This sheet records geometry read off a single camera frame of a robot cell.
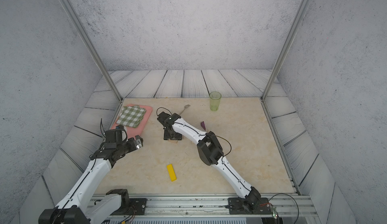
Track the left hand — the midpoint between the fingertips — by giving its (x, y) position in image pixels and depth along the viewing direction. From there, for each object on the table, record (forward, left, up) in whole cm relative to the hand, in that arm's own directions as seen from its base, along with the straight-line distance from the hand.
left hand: (138, 141), depth 84 cm
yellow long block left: (-14, -18, -11) cm, 26 cm away
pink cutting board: (+16, +7, -12) cm, 22 cm away
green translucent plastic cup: (+34, -46, -3) cm, 57 cm away
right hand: (+7, -16, -10) cm, 20 cm away
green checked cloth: (+26, +14, -10) cm, 31 cm away
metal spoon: (+34, -25, -10) cm, 44 cm away
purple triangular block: (+18, -37, -10) cm, 42 cm away
